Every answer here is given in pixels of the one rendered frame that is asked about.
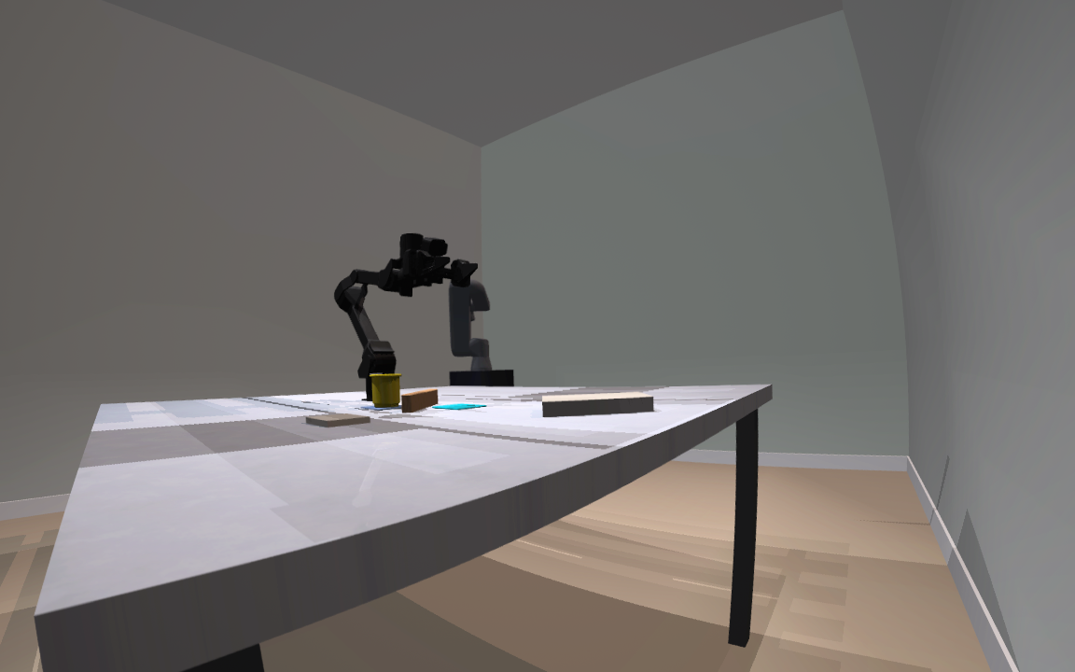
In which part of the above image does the wooden plank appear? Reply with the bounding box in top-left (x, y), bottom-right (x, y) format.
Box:
top-left (401, 389), bottom-right (439, 413)

